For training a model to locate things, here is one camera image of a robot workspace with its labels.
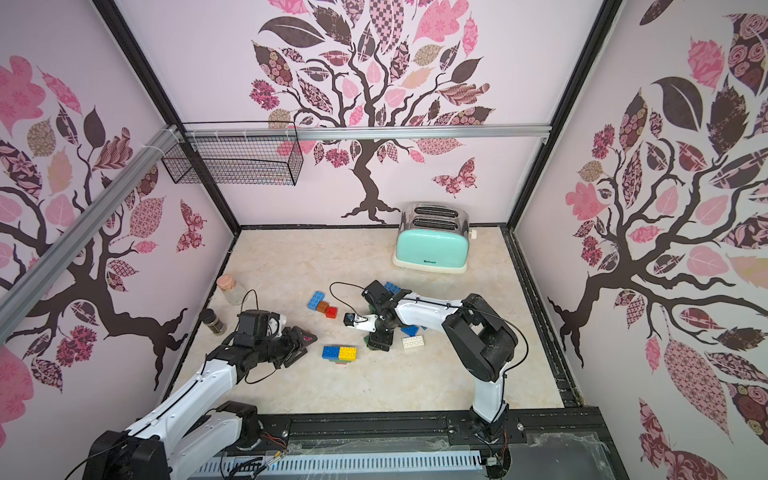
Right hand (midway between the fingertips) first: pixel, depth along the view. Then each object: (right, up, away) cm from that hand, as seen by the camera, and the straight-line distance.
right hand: (376, 329), depth 91 cm
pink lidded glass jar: (-46, +12, +1) cm, 47 cm away
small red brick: (-15, +5, +4) cm, 16 cm away
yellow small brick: (-7, -4, -10) cm, 13 cm away
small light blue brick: (-21, +8, +6) cm, 23 cm away
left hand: (-17, -3, -9) cm, 19 cm away
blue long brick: (-12, -4, -10) cm, 16 cm away
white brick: (+11, -3, -4) cm, 12 cm away
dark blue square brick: (+11, 0, -1) cm, 11 cm away
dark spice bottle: (-49, +5, -6) cm, 49 cm away
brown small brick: (-18, +6, +4) cm, 19 cm away
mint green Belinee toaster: (+19, +29, +5) cm, 35 cm away
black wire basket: (-46, +57, +3) cm, 73 cm away
